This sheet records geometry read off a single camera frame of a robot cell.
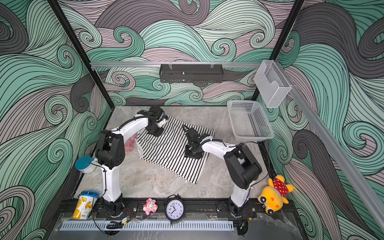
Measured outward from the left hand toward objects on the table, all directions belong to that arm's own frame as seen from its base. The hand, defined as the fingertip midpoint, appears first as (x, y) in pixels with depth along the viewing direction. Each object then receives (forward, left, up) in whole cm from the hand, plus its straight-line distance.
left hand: (157, 131), depth 97 cm
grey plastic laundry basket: (+14, -65, -5) cm, 67 cm away
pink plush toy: (-42, -2, -3) cm, 43 cm away
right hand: (-15, -20, -4) cm, 26 cm away
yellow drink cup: (-41, +29, -1) cm, 50 cm away
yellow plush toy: (-38, -62, +3) cm, 73 cm away
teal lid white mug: (-23, +37, 0) cm, 44 cm away
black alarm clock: (-43, -14, -3) cm, 45 cm away
